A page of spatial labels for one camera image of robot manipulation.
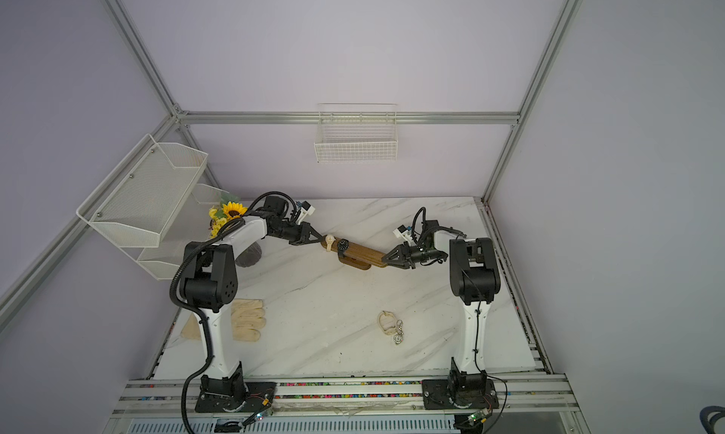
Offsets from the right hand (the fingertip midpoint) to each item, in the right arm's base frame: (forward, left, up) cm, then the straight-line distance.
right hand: (389, 265), depth 95 cm
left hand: (+7, +23, +5) cm, 25 cm away
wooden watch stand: (+3, +11, +2) cm, 11 cm away
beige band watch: (+8, +20, +5) cm, 22 cm away
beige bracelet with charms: (-19, 0, -5) cm, 20 cm away
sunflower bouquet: (+9, +49, +20) cm, 54 cm away
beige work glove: (-17, +45, -2) cm, 48 cm away
